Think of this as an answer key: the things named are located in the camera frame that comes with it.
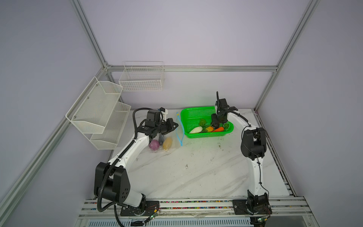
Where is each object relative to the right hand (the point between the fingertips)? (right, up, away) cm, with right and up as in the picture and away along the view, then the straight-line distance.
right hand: (215, 118), depth 104 cm
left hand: (-27, -5, -22) cm, 35 cm away
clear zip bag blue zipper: (-28, -13, 0) cm, 31 cm away
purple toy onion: (-43, -18, -11) cm, 48 cm away
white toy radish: (-14, -9, -3) cm, 17 cm away
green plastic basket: (-13, -3, +7) cm, 16 cm away
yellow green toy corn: (-4, -8, -1) cm, 9 cm away
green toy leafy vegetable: (-9, -4, +6) cm, 11 cm away
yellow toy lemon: (-35, -18, -9) cm, 40 cm away
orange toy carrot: (+4, -8, +1) cm, 9 cm away
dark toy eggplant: (-40, -15, -5) cm, 43 cm away
